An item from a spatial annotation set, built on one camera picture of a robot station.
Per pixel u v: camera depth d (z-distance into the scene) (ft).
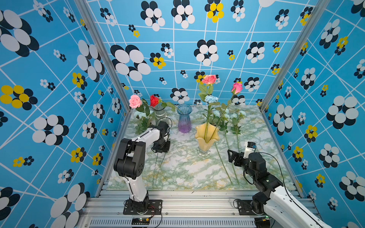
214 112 3.55
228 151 2.61
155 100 2.72
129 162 1.61
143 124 3.43
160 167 2.85
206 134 2.82
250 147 2.28
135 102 2.19
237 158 2.32
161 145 2.64
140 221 2.37
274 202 1.77
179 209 2.43
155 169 2.84
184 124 3.52
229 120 3.63
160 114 3.16
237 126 3.46
